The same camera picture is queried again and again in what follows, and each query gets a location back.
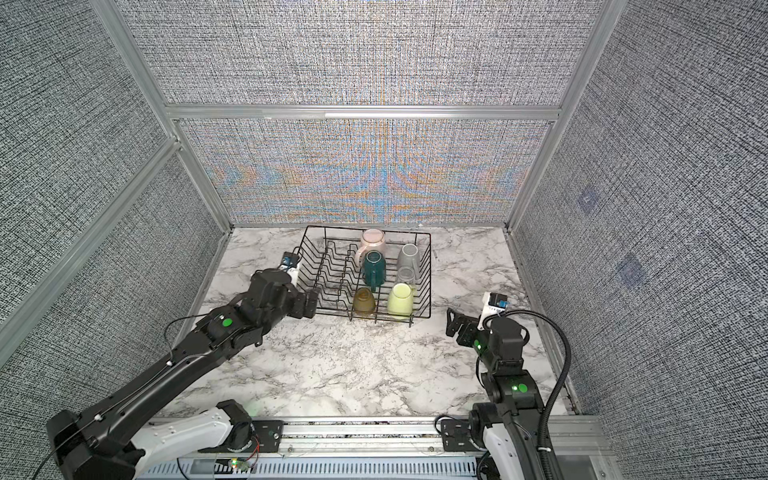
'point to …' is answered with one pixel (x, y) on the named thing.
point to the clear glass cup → (407, 274)
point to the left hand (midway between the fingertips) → (305, 287)
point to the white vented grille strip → (316, 470)
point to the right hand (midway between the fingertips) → (465, 311)
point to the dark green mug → (374, 269)
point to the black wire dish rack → (327, 264)
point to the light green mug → (400, 300)
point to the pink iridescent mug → (372, 239)
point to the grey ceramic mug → (409, 257)
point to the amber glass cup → (364, 302)
